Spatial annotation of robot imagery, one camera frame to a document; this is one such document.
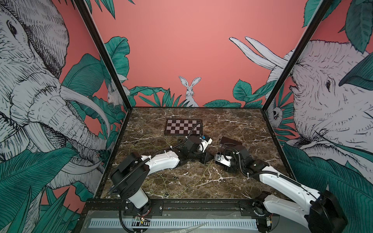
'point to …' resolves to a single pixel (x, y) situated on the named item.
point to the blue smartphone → (227, 142)
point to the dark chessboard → (185, 126)
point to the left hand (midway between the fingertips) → (215, 156)
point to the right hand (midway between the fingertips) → (223, 155)
